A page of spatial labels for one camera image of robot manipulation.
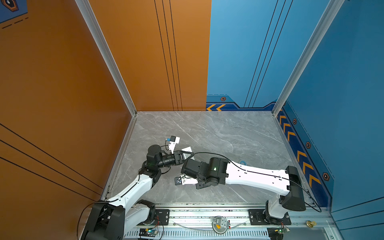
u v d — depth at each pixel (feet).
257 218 2.37
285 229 2.27
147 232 2.33
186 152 2.38
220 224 2.14
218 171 1.52
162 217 2.43
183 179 1.94
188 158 2.37
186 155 2.36
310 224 2.28
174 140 2.38
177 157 2.22
